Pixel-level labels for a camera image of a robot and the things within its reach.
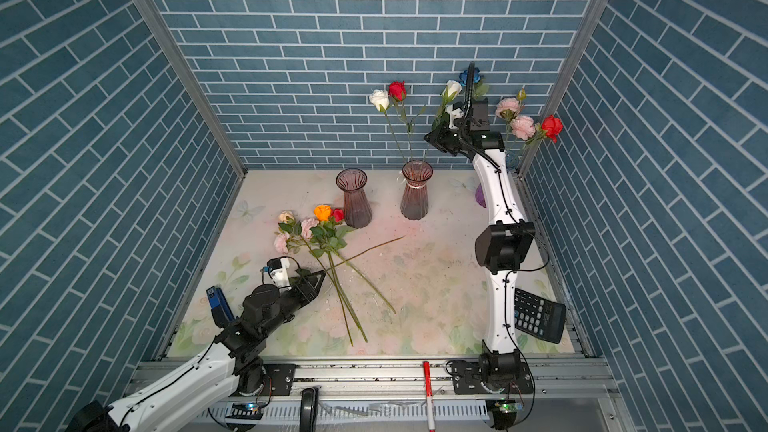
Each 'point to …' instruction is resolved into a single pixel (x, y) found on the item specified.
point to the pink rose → (330, 242)
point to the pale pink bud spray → (290, 234)
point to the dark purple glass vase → (356, 208)
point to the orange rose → (324, 213)
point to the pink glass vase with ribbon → (414, 202)
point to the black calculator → (538, 317)
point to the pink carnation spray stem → (509, 110)
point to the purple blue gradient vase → (480, 198)
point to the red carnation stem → (337, 216)
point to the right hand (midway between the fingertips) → (423, 133)
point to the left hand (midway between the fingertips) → (325, 277)
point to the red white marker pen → (429, 395)
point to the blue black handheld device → (220, 310)
